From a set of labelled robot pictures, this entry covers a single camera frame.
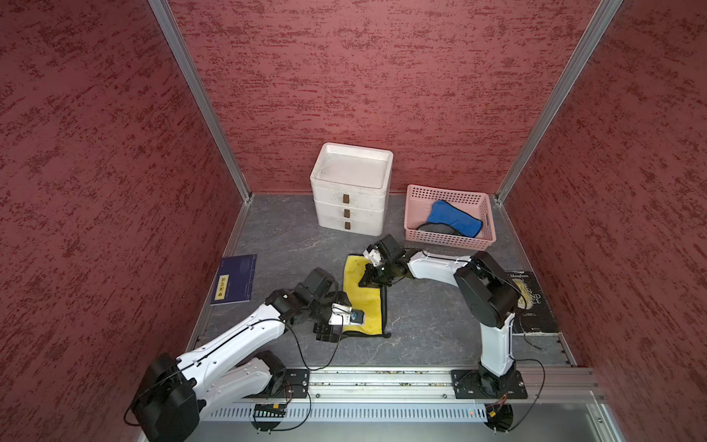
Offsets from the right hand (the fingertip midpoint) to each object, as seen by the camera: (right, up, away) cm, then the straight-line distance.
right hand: (360, 287), depth 91 cm
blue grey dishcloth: (+36, +24, +20) cm, 48 cm away
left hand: (-5, -6, -13) cm, 15 cm away
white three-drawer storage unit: (-4, +35, +1) cm, 36 cm away
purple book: (-44, +2, +3) cm, 44 cm away
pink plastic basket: (+25, +30, +26) cm, 47 cm away
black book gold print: (+56, -7, -6) cm, 56 cm away
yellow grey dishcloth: (+3, -4, -4) cm, 6 cm away
